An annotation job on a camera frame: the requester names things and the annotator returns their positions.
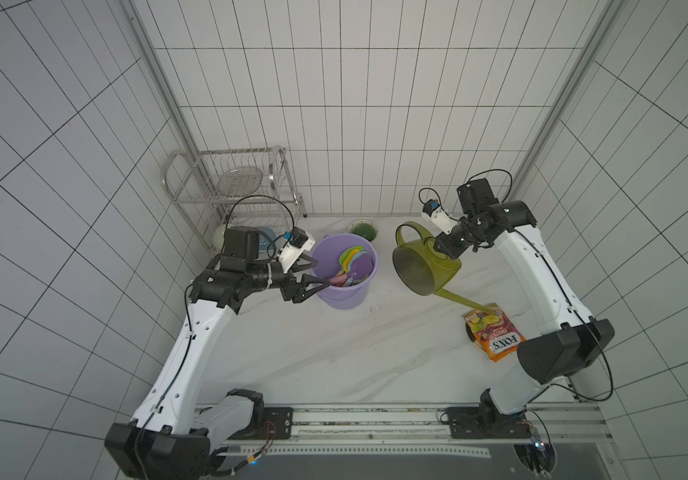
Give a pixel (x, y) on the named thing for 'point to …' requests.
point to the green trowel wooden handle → (345, 255)
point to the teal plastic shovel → (351, 281)
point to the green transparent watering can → (422, 269)
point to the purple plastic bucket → (328, 250)
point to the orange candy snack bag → (497, 336)
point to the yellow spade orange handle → (349, 258)
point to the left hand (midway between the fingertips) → (315, 277)
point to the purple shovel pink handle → (360, 268)
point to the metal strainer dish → (239, 182)
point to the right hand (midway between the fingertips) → (430, 240)
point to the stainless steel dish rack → (191, 178)
